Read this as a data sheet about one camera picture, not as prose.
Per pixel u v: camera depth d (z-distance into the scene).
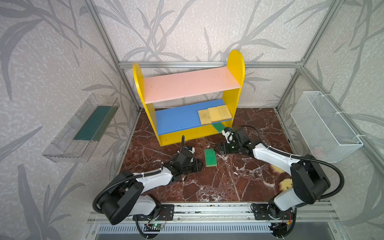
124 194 0.43
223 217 0.73
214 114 0.96
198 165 0.80
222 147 0.79
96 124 0.67
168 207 0.76
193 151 0.82
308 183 0.44
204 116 0.94
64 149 0.60
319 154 0.72
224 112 0.96
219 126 1.07
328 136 0.63
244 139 0.69
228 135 0.80
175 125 0.93
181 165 0.67
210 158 0.91
